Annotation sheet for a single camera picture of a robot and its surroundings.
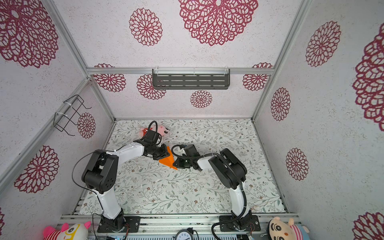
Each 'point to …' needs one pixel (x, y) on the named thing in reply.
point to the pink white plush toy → (78, 231)
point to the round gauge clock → (185, 234)
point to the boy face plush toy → (279, 229)
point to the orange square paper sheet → (169, 160)
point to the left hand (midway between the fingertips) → (169, 155)
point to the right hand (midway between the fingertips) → (172, 163)
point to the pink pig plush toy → (161, 129)
